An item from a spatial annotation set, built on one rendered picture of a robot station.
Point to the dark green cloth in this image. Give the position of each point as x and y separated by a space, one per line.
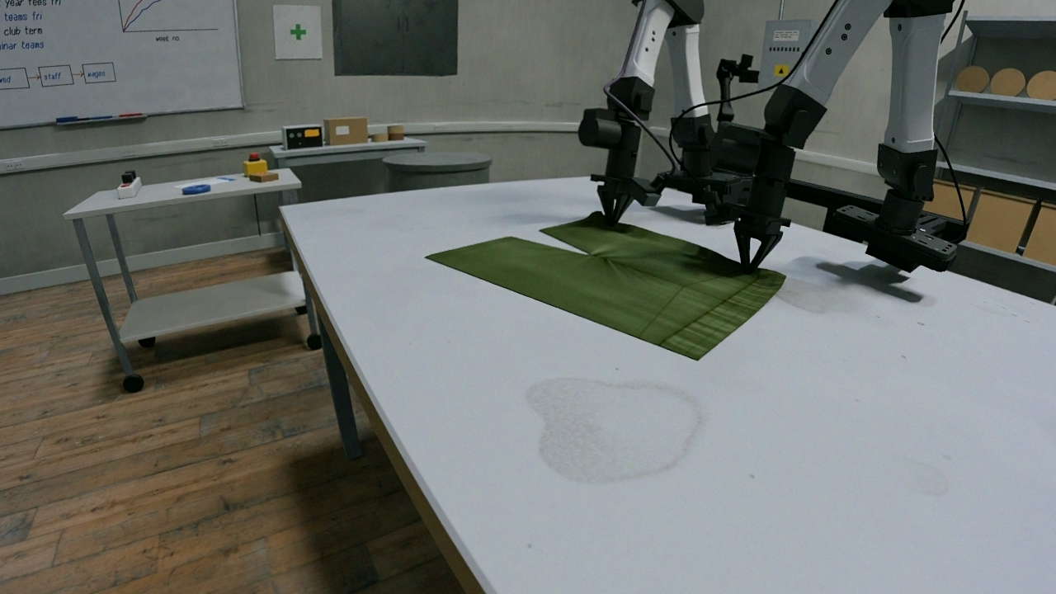
668 291

